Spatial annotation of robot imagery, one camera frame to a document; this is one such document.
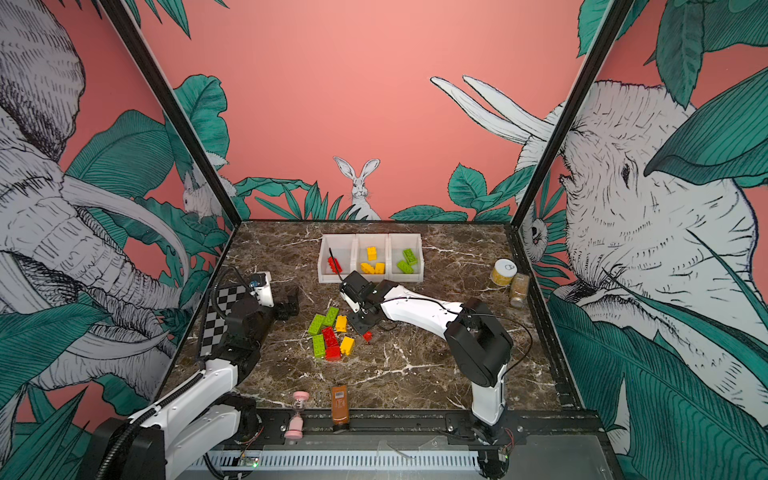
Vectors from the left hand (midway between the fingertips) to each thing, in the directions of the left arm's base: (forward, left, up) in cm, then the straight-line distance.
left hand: (283, 283), depth 84 cm
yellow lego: (-14, -17, -14) cm, 26 cm away
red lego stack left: (-13, -13, -14) cm, 23 cm away
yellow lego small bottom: (+13, -28, -13) cm, 33 cm away
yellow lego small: (-7, -15, -14) cm, 21 cm away
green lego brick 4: (-14, -9, -14) cm, 21 cm away
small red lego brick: (-10, -23, -15) cm, 30 cm away
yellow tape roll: (+9, -70, -11) cm, 72 cm away
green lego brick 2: (+16, -36, -16) cm, 43 cm away
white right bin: (+26, -34, -14) cm, 45 cm away
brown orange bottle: (-30, -17, -12) cm, 36 cm away
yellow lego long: (+14, -23, -14) cm, 30 cm away
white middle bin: (+26, -21, -12) cm, 36 cm away
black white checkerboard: (-7, +22, -12) cm, 26 cm away
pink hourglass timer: (-35, -6, -14) cm, 38 cm away
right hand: (-8, -20, -9) cm, 24 cm away
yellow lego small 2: (+20, -24, -13) cm, 34 cm away
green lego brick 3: (-7, -7, -14) cm, 17 cm away
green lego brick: (+19, -39, -14) cm, 45 cm away
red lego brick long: (+16, -11, -14) cm, 24 cm away
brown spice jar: (+4, -74, -11) cm, 75 cm away
